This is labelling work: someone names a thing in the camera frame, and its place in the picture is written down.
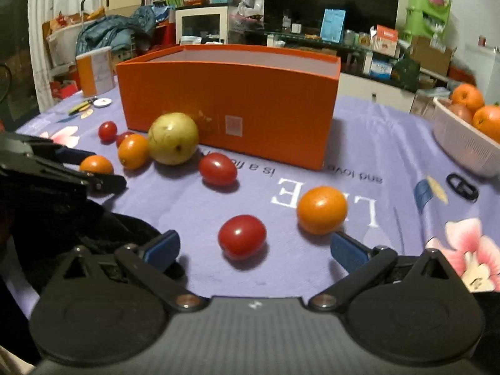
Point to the blue jacket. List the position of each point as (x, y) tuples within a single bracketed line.
[(113, 31)]

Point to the clear plastic container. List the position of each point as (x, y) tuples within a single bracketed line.
[(427, 101)]

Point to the kumquat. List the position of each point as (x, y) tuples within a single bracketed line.
[(322, 211), (132, 152), (95, 165)]

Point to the white curtain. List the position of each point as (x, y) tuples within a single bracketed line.
[(43, 27)]

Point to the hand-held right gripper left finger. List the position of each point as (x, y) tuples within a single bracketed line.
[(162, 249)]

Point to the black carabiner clip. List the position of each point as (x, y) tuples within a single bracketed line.
[(455, 179)]

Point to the white perforated plastic basket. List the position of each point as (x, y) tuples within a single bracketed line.
[(465, 144)]

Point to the red cherry tomato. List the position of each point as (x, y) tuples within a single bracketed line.
[(242, 237), (217, 170), (107, 131), (123, 137)]

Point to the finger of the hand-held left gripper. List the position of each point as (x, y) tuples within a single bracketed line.
[(109, 184), (72, 155)]

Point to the purple floral tablecloth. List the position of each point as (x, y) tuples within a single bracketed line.
[(187, 211)]

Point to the dark green bag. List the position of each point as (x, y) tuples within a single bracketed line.
[(406, 72)]

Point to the large orange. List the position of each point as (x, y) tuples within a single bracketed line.
[(488, 123), (466, 97)]

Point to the green plastic rack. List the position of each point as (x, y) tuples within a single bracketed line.
[(414, 11)]

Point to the red printed box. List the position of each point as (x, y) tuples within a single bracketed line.
[(62, 90)]

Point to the white cabinet with glass door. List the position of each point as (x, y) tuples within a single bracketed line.
[(201, 25)]

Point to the orange white canister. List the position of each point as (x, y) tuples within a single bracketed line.
[(95, 72)]

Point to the white laundry tub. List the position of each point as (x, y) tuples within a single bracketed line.
[(62, 47)]

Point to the orange cardboard box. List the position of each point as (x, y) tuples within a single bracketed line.
[(254, 105)]

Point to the white chest freezer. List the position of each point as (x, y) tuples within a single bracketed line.
[(488, 62)]

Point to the yellow-green pocket tool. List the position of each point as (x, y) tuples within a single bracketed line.
[(80, 108)]

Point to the blue white carton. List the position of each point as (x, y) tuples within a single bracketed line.
[(381, 69)]

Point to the yellow-green pear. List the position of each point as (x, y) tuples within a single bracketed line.
[(174, 138)]

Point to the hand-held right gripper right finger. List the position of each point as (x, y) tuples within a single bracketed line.
[(345, 252)]

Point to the white round tape measure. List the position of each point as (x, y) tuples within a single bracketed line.
[(102, 102)]

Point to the orange white carton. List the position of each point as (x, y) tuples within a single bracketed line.
[(386, 41)]

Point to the reddish apple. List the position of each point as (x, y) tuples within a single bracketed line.
[(461, 113)]

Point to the brown cardboard box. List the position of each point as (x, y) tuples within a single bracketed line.
[(431, 56)]

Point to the blue paper packet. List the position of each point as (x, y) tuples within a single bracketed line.
[(332, 25)]

